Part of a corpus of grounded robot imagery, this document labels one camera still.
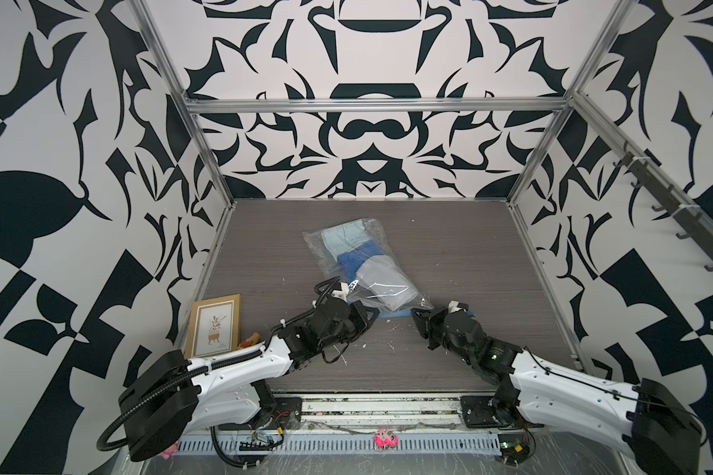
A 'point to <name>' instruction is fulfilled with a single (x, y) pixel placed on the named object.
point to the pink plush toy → (169, 451)
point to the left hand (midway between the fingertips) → (379, 305)
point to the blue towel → (350, 262)
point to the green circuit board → (514, 448)
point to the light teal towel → (346, 237)
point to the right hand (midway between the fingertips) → (408, 305)
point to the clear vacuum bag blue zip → (356, 289)
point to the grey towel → (383, 278)
